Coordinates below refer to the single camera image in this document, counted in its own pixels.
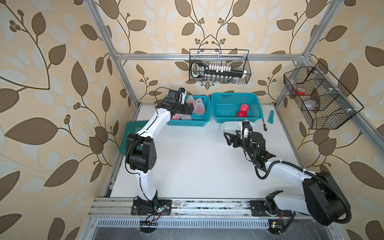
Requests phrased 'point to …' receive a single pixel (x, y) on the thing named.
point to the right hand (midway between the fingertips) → (230, 132)
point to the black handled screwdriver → (265, 126)
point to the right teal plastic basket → (225, 106)
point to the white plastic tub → (231, 127)
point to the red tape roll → (301, 91)
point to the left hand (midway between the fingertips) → (183, 104)
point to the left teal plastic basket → (197, 120)
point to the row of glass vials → (213, 78)
